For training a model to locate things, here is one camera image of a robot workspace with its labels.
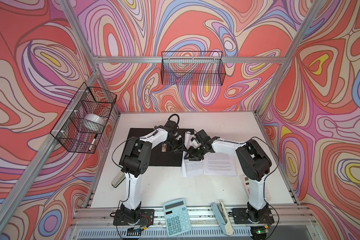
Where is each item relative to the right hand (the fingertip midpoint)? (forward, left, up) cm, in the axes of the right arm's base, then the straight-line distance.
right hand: (188, 161), depth 92 cm
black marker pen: (+3, +47, +25) cm, 54 cm away
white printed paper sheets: (-2, -20, -2) cm, 20 cm away
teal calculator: (-31, +7, +1) cm, 31 cm away
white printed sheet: (-4, -2, -1) cm, 4 cm away
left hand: (+6, -1, +4) cm, 7 cm away
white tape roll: (+9, +46, +32) cm, 57 cm away
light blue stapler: (-32, -15, +2) cm, 35 cm away
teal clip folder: (+5, +17, 0) cm, 17 cm away
